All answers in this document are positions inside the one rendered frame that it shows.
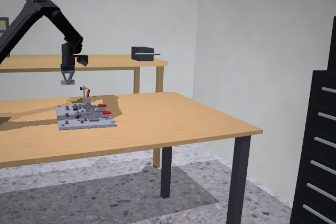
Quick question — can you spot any black toggle clamp with red handle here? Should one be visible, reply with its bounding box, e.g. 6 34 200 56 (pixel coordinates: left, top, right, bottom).
74 109 111 122
72 102 106 112

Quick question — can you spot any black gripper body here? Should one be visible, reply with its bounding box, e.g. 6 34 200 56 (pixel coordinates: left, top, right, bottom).
61 54 74 71

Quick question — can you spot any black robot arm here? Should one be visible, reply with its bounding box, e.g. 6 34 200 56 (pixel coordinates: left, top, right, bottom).
0 0 88 67

